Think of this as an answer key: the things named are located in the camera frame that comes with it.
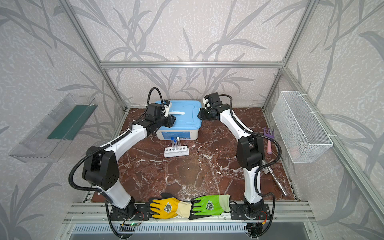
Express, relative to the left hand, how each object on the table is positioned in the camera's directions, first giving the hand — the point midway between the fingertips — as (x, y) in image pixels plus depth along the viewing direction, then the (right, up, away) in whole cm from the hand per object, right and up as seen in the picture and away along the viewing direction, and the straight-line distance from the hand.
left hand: (174, 112), depth 90 cm
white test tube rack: (+1, -24, +2) cm, 24 cm away
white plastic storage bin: (+5, -13, +3) cm, 15 cm away
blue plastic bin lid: (+7, 0, +4) cm, 8 cm away
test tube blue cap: (0, -18, -3) cm, 19 cm away
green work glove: (+18, -48, -16) cm, 54 cm away
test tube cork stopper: (+3, -18, -2) cm, 19 cm away
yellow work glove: (0, -48, -16) cm, 51 cm away
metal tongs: (+60, -42, -11) cm, 74 cm away
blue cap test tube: (+1, -19, -4) cm, 19 cm away
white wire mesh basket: (+59, -12, -29) cm, 67 cm away
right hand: (+15, +1, +3) cm, 16 cm away
